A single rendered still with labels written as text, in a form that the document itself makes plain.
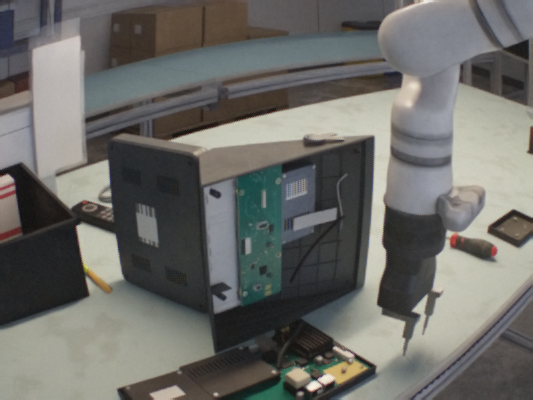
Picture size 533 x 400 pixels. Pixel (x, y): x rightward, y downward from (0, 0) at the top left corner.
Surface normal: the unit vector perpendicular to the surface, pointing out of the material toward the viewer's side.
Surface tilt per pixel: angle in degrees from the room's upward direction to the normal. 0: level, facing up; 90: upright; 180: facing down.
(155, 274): 90
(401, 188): 88
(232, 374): 0
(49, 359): 0
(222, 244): 90
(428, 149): 90
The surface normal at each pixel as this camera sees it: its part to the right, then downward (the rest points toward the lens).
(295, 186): 0.63, 0.30
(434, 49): -0.26, 0.41
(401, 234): -0.68, 0.29
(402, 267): -0.61, 0.49
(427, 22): -0.40, 0.11
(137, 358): -0.01, -0.92
